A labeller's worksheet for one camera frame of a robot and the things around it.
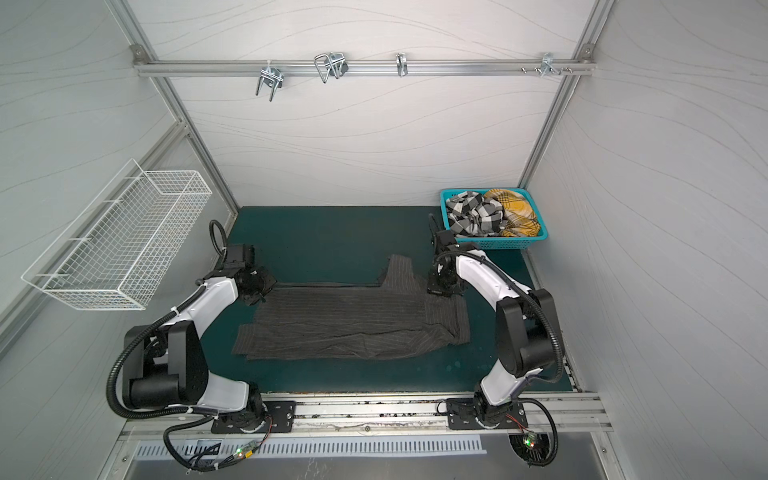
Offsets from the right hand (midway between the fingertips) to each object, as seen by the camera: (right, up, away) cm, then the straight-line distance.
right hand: (444, 284), depth 90 cm
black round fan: (+19, -37, -18) cm, 45 cm away
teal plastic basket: (+20, +13, +12) cm, 27 cm away
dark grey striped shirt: (-35, -11, +1) cm, 37 cm away
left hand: (-53, +2, +2) cm, 53 cm away
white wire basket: (-80, +11, -21) cm, 84 cm away
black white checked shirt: (+13, +23, +19) cm, 32 cm away
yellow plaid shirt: (+29, +21, +14) cm, 39 cm away
